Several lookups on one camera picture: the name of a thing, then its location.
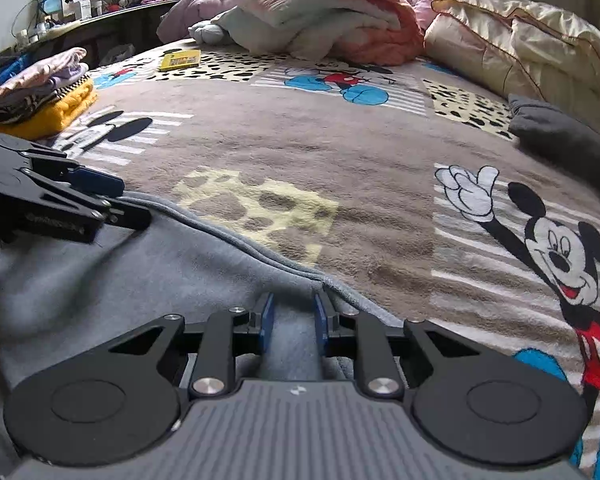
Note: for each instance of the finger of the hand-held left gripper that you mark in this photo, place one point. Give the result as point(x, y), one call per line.
point(100, 182)
point(130, 217)

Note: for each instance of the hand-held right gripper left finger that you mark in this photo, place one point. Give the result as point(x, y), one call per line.
point(266, 322)

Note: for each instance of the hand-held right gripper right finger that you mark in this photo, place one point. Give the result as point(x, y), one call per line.
point(321, 325)

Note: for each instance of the grey sweatpants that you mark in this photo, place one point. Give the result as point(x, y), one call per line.
point(130, 285)

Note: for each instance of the yellow folded sweater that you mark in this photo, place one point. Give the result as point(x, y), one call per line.
point(60, 115)

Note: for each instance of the dark patterned folded garment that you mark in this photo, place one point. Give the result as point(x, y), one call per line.
point(25, 107)

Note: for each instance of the pink folded garment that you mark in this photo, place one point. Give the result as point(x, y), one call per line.
point(35, 72)

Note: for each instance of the blue plastic bag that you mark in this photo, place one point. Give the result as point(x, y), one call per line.
point(15, 67)

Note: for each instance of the grey bag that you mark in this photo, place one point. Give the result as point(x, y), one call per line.
point(115, 53)

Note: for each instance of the yellow book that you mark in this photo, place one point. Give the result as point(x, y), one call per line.
point(180, 61)

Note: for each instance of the dark desk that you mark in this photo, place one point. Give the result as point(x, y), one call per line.
point(130, 20)

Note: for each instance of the cartoon printed blanket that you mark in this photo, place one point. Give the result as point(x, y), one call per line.
point(305, 145)

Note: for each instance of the light blue plush toy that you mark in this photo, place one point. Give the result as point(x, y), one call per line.
point(210, 32)

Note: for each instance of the purple quilt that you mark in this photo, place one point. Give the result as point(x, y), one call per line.
point(195, 10)

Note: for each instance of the dark grey folded cloth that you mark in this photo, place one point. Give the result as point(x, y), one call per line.
point(555, 130)

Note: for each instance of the pink folded quilt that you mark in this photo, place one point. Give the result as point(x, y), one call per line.
point(360, 10)

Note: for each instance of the cream folded quilt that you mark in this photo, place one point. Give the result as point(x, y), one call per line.
point(505, 50)

